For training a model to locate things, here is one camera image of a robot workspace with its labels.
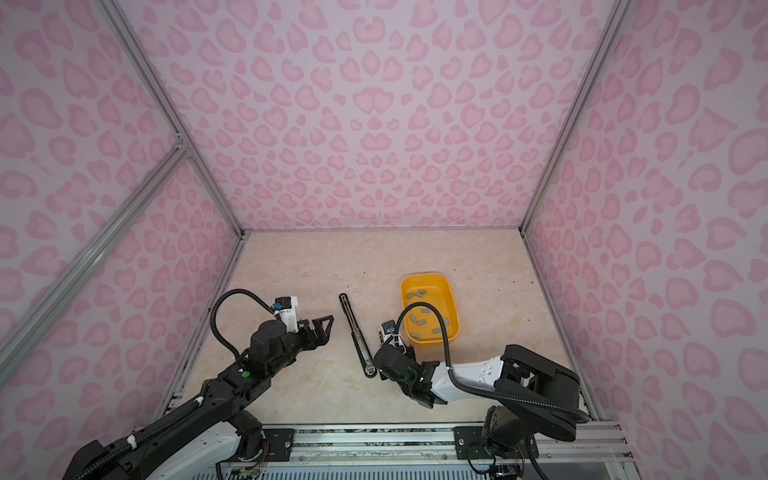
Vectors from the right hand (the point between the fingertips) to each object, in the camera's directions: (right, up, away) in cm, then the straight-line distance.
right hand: (384, 349), depth 85 cm
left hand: (-16, +10, -4) cm, 20 cm away
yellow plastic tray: (+12, +5, +10) cm, 16 cm away
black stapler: (-5, -3, -1) cm, 6 cm away
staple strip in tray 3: (+10, +14, -17) cm, 24 cm away
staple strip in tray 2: (+8, +13, +15) cm, 22 cm away
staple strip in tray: (+12, +14, +16) cm, 24 cm away
